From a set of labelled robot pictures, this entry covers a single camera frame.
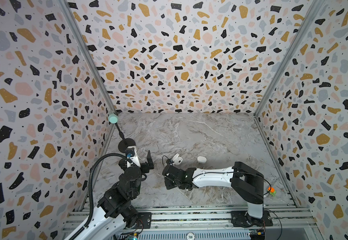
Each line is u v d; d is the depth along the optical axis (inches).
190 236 27.6
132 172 20.2
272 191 32.1
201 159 37.6
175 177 25.5
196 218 29.9
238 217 29.5
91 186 17.5
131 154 22.6
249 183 18.9
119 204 19.4
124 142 39.3
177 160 37.1
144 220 28.8
